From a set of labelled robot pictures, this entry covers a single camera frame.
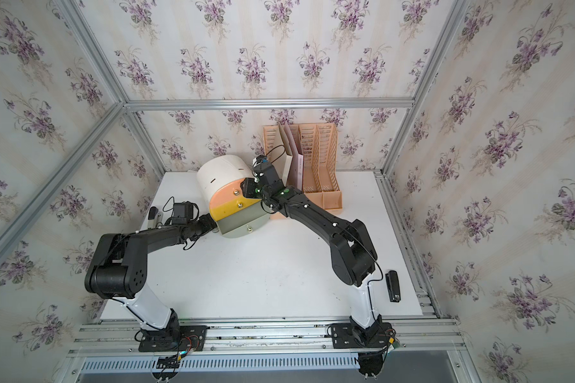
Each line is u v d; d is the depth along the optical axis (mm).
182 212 766
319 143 1110
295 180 956
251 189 752
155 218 985
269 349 726
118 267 480
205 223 891
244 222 927
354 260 510
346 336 728
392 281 818
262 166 647
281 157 961
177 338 670
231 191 853
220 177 921
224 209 885
